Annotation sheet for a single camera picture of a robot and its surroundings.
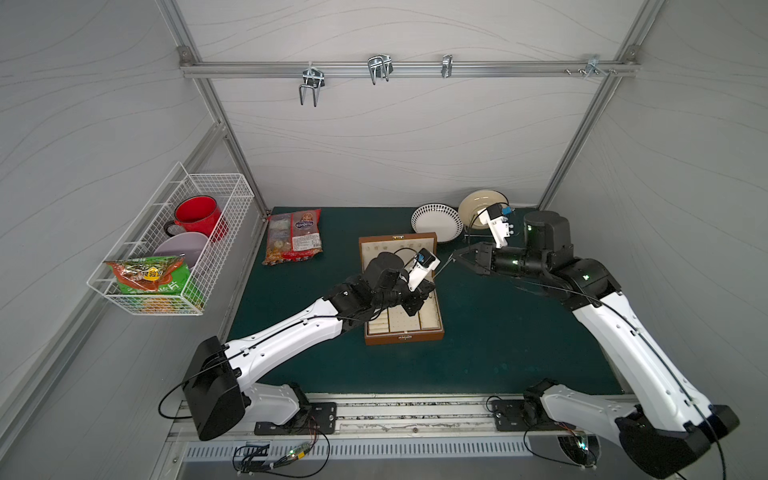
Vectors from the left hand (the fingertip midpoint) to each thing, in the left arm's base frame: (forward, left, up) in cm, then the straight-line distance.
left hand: (434, 287), depth 71 cm
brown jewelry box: (-1, +10, -18) cm, 21 cm away
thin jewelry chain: (+2, -3, +9) cm, 10 cm away
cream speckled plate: (+40, -18, -9) cm, 45 cm away
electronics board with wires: (-33, +30, -23) cm, 50 cm away
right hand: (+2, -3, +11) cm, 12 cm away
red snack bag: (+31, +47, -20) cm, 60 cm away
